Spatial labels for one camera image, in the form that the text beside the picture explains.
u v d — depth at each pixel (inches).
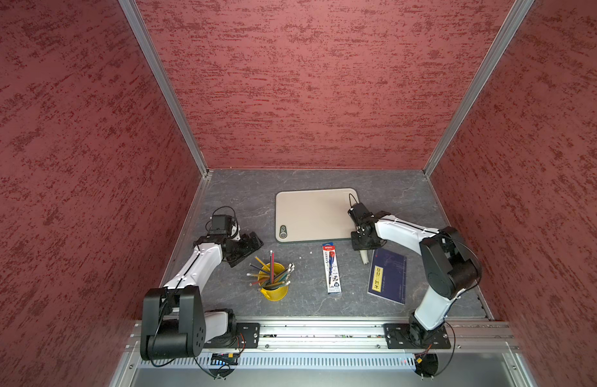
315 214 41.8
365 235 27.6
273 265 30.5
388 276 34.1
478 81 34.4
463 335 29.9
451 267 18.9
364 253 35.3
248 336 29.3
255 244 31.2
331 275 33.5
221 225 27.4
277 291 29.1
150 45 30.6
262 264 30.0
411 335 26.5
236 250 29.2
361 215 30.3
